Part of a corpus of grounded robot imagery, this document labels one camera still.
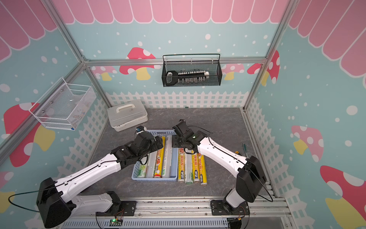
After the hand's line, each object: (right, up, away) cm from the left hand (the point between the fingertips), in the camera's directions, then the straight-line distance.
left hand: (156, 144), depth 80 cm
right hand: (+10, +2, +1) cm, 11 cm away
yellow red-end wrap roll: (0, -12, +7) cm, 14 cm away
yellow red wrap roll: (+14, -14, +6) cm, 21 cm away
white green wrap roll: (-9, -17, +2) cm, 19 cm away
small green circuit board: (-20, -39, -7) cm, 44 cm away
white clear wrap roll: (+5, -10, +7) cm, 14 cm away
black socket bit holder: (+8, +41, +9) cm, 42 cm away
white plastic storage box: (-25, +18, +20) cm, 36 cm away
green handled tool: (+57, -5, +17) cm, 60 cm away
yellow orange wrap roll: (+23, -15, +5) cm, 27 cm away
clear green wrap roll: (+18, -15, +5) cm, 24 cm away
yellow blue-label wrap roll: (+26, -16, +4) cm, 31 cm away
